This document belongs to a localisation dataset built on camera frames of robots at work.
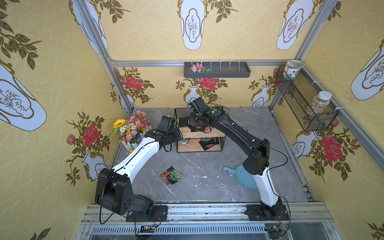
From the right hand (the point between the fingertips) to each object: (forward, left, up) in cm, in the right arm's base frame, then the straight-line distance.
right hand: (196, 116), depth 88 cm
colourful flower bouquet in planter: (-9, +39, -4) cm, 40 cm away
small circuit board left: (-53, +22, -23) cm, 62 cm away
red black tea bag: (-29, +18, -20) cm, 39 cm away
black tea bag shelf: (-6, 0, -4) cm, 7 cm away
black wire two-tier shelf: (-5, +1, -19) cm, 20 cm away
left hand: (-10, +13, -5) cm, 17 cm away
